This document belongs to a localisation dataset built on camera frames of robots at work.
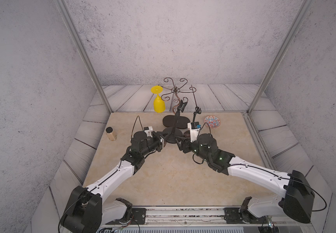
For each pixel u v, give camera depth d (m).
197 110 0.89
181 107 0.69
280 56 0.87
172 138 0.74
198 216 0.74
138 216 0.73
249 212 0.62
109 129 0.99
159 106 0.94
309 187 0.44
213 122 1.12
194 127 0.64
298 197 0.40
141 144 0.61
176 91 0.90
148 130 0.75
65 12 0.72
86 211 0.40
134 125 0.61
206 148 0.54
